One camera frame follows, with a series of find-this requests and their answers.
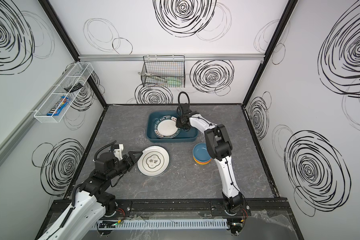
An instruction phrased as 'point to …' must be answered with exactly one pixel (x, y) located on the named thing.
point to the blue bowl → (200, 152)
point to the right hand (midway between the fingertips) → (176, 124)
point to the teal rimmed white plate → (167, 133)
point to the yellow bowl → (201, 164)
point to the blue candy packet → (52, 112)
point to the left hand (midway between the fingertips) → (142, 156)
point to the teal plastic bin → (190, 136)
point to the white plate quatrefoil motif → (154, 160)
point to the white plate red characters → (166, 121)
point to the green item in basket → (173, 82)
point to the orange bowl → (202, 162)
